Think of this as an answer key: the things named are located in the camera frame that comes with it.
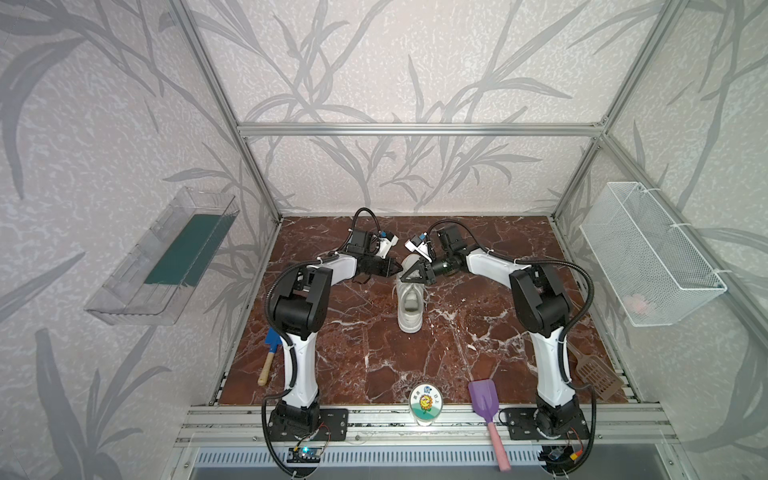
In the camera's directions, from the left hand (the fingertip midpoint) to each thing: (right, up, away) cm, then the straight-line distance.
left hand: (404, 259), depth 98 cm
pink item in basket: (+57, -9, -26) cm, 63 cm away
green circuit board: (-24, -45, -28) cm, 58 cm away
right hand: (0, -3, -8) cm, 9 cm away
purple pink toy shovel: (+21, -35, -21) cm, 46 cm away
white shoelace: (+3, -8, -10) cm, 13 cm away
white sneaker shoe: (+2, -12, -7) cm, 14 cm away
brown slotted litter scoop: (+54, -32, -18) cm, 66 cm away
